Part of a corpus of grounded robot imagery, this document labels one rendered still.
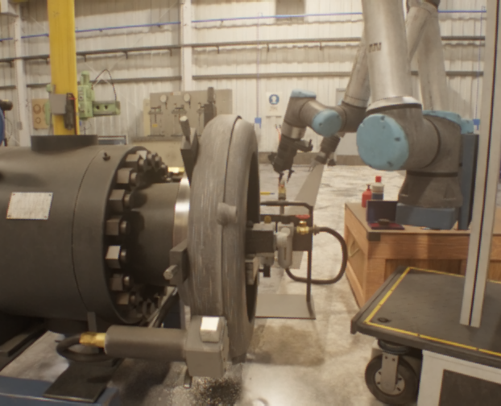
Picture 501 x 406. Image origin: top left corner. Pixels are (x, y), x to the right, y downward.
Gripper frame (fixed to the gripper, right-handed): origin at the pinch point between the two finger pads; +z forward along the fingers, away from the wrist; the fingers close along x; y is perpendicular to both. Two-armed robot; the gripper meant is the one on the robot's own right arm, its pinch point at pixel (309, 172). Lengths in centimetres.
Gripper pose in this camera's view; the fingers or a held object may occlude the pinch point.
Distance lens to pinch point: 187.6
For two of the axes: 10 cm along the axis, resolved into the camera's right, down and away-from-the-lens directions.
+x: 4.1, -0.4, 9.1
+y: 8.2, 4.7, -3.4
